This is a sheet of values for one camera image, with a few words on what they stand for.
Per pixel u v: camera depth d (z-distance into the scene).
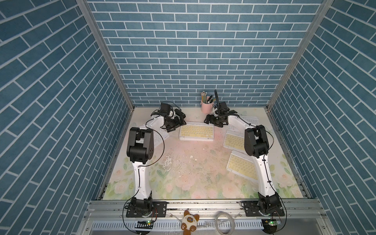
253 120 1.13
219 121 0.94
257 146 0.64
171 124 0.90
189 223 0.68
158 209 0.74
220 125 0.94
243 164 0.89
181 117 1.14
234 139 1.02
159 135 0.59
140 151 0.57
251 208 0.74
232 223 0.70
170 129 0.93
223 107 0.89
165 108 0.85
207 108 1.12
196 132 1.02
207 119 0.99
